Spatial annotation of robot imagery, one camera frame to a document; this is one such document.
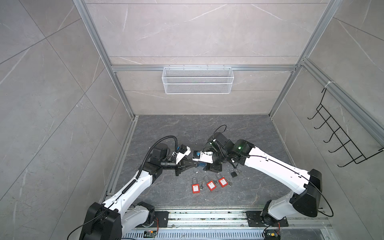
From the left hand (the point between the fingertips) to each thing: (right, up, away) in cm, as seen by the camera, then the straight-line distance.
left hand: (194, 161), depth 74 cm
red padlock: (+1, -16, +8) cm, 18 cm away
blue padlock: (+3, +1, -11) cm, 12 cm away
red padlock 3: (+16, -14, +10) cm, 24 cm away
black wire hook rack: (+66, +11, -10) cm, 68 cm away
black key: (+25, -11, +14) cm, 30 cm away
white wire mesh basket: (+1, +50, +26) cm, 56 cm away
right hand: (+6, +1, 0) cm, 6 cm away
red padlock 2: (+9, -15, +9) cm, 20 cm away
